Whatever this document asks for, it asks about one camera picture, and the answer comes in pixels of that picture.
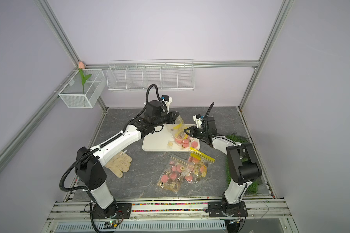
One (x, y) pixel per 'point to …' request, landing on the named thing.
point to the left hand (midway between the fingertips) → (180, 114)
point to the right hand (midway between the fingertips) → (183, 129)
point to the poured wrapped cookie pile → (183, 143)
